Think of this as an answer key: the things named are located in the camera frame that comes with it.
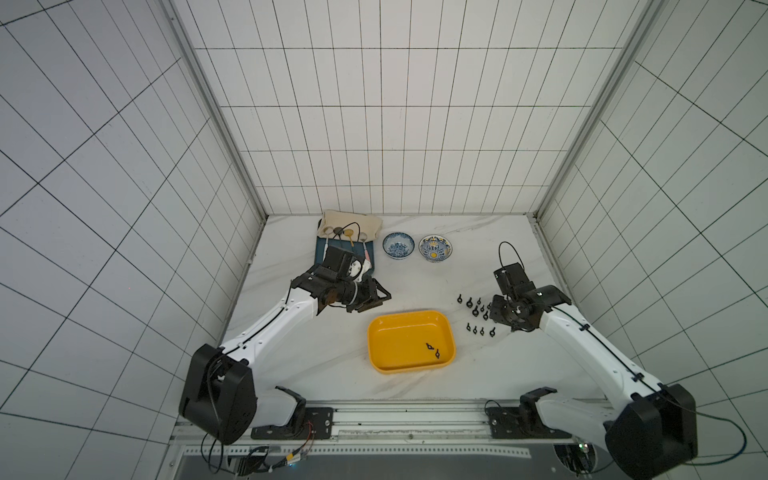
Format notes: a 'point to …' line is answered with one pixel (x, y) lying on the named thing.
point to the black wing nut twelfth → (492, 332)
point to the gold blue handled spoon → (349, 233)
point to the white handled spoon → (328, 230)
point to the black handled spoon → (338, 231)
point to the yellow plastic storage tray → (401, 342)
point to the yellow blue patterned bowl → (435, 248)
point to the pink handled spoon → (363, 236)
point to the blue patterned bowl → (398, 246)
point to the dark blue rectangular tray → (363, 249)
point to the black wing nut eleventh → (482, 332)
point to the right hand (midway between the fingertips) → (489, 311)
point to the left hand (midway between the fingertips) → (382, 303)
